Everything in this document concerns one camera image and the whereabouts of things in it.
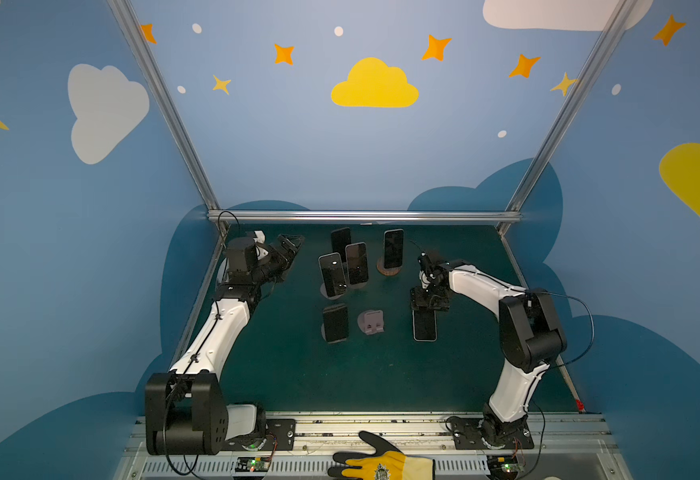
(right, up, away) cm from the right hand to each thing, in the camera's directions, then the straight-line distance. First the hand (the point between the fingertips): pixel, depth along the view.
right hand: (424, 303), depth 96 cm
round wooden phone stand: (-11, +10, +11) cm, 19 cm away
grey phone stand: (-18, -5, -6) cm, 19 cm away
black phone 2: (-28, +21, +5) cm, 35 cm away
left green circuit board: (-48, -35, -25) cm, 64 cm away
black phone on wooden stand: (-10, +18, +3) cm, 21 cm away
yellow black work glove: (-15, -33, -27) cm, 45 cm away
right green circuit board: (+13, -36, -24) cm, 45 cm away
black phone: (-28, -3, -14) cm, 31 cm away
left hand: (-37, +18, -15) cm, 44 cm away
